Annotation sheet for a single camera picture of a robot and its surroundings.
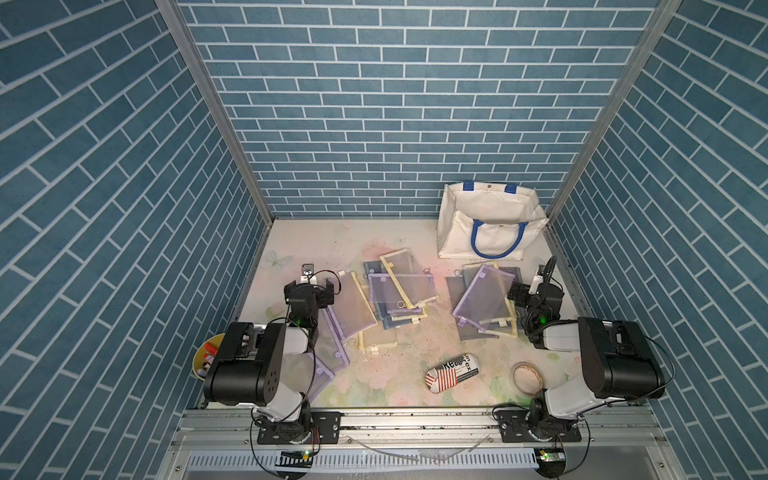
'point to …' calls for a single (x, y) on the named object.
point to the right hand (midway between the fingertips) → (534, 283)
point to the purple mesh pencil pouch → (483, 296)
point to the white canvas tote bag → (488, 221)
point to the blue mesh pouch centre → (376, 267)
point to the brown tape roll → (528, 379)
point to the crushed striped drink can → (452, 373)
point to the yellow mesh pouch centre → (408, 277)
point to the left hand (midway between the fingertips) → (318, 279)
